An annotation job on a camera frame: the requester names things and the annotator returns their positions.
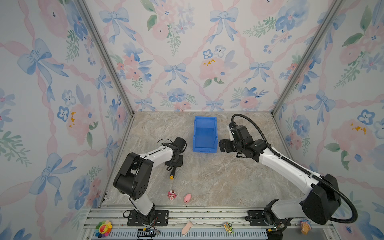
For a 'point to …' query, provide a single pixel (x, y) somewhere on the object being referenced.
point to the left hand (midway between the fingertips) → (177, 162)
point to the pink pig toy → (187, 198)
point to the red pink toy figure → (171, 195)
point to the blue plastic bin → (205, 137)
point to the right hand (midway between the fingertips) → (227, 141)
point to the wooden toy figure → (305, 226)
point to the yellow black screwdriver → (172, 173)
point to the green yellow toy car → (228, 227)
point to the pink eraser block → (187, 228)
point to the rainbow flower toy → (103, 228)
